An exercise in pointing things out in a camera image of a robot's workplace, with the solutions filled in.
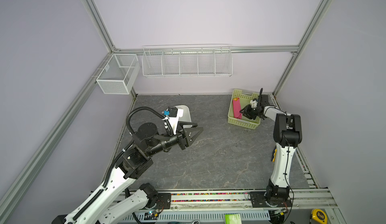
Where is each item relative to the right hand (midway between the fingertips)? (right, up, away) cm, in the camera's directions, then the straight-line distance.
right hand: (242, 112), depth 108 cm
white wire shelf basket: (-23, +36, -5) cm, 44 cm away
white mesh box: (-86, +27, -6) cm, 90 cm away
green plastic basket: (+4, +11, +8) cm, 14 cm away
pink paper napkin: (-3, +3, +4) cm, 6 cm away
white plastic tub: (-39, +1, -30) cm, 49 cm away
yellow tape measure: (+24, -46, -40) cm, 65 cm away
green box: (-16, -47, -41) cm, 64 cm away
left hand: (-31, -5, -52) cm, 61 cm away
